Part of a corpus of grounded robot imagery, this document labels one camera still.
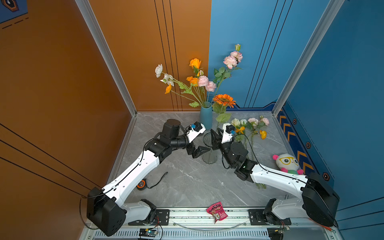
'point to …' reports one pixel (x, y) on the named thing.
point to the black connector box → (275, 233)
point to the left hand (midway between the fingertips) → (205, 139)
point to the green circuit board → (147, 232)
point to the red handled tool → (329, 228)
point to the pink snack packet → (217, 211)
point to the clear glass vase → (210, 157)
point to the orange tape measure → (142, 185)
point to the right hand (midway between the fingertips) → (212, 129)
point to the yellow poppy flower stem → (263, 134)
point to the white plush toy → (288, 163)
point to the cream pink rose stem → (253, 122)
